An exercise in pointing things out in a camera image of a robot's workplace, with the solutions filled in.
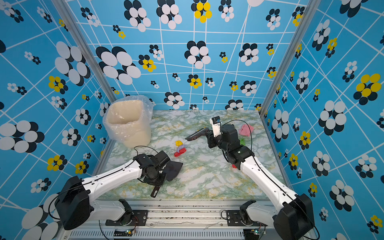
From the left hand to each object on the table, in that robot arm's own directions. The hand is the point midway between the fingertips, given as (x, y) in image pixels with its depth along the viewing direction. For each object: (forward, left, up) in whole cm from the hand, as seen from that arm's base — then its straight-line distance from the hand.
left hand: (163, 183), depth 80 cm
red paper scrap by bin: (+23, -8, -5) cm, 25 cm away
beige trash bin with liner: (+37, +27, +10) cm, 47 cm away
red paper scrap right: (+11, -41, -3) cm, 42 cm away
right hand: (+20, -25, +19) cm, 37 cm away
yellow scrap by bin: (+29, -6, -4) cm, 30 cm away
